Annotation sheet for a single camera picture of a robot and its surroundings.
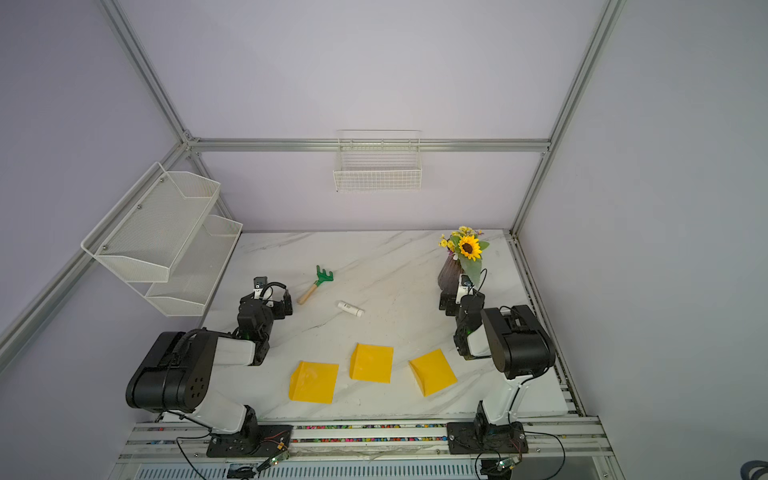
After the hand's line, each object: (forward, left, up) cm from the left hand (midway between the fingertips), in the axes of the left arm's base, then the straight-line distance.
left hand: (272, 295), depth 94 cm
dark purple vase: (+6, -58, +4) cm, 58 cm away
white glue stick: (-3, -25, -4) cm, 26 cm away
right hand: (+3, -62, -3) cm, 62 cm away
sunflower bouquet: (+4, -59, +20) cm, 63 cm away
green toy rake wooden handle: (+10, -14, -5) cm, 18 cm away
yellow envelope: (-25, -16, -7) cm, 31 cm away
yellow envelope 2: (-20, -33, -6) cm, 39 cm away
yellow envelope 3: (-23, -51, -5) cm, 56 cm away
